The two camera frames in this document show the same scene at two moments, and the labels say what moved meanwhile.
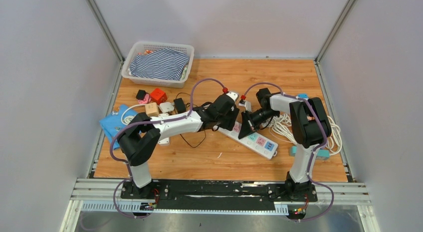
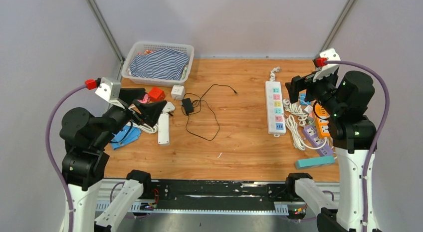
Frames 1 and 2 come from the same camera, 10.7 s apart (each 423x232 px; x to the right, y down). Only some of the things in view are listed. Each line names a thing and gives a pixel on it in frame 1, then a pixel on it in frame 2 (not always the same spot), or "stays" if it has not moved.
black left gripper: [232, 118] -> [149, 111]
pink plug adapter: [147, 99] stays
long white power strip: [256, 142] -> [275, 116]
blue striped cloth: [165, 63] stays
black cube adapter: [180, 107] -> [187, 105]
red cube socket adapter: [158, 96] stays
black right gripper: [247, 128] -> [310, 85]
